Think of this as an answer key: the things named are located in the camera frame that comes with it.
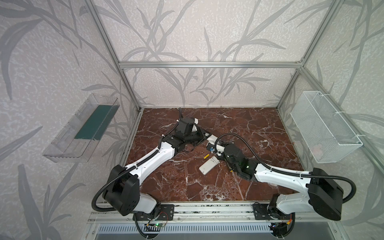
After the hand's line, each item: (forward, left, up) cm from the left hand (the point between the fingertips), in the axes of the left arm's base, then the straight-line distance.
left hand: (212, 130), depth 78 cm
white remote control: (-10, +1, -22) cm, 24 cm away
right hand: (0, -5, -5) cm, 7 cm away
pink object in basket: (-11, -52, -2) cm, 53 cm away
